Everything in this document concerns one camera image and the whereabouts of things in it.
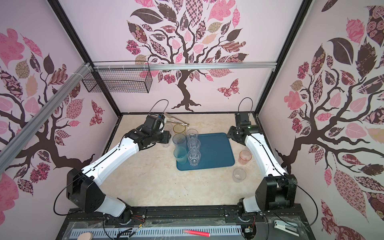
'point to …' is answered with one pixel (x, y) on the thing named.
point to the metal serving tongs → (182, 122)
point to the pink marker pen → (197, 233)
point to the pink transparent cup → (245, 156)
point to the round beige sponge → (86, 236)
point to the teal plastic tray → (206, 150)
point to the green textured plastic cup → (180, 154)
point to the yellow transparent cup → (179, 128)
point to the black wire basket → (119, 76)
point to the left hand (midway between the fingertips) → (167, 137)
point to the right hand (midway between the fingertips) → (233, 133)
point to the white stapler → (281, 225)
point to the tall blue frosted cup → (179, 140)
